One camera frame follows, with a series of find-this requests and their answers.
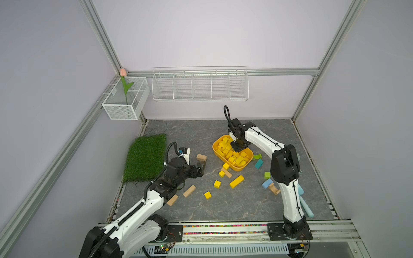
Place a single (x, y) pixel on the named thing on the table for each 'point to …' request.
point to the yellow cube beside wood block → (226, 166)
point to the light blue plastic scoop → (305, 207)
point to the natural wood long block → (189, 191)
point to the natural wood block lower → (172, 200)
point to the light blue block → (267, 183)
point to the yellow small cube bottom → (208, 195)
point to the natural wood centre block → (227, 172)
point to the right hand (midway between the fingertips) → (239, 146)
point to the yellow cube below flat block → (217, 184)
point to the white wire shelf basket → (200, 84)
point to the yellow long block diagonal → (236, 181)
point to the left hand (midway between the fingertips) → (198, 163)
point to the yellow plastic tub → (225, 161)
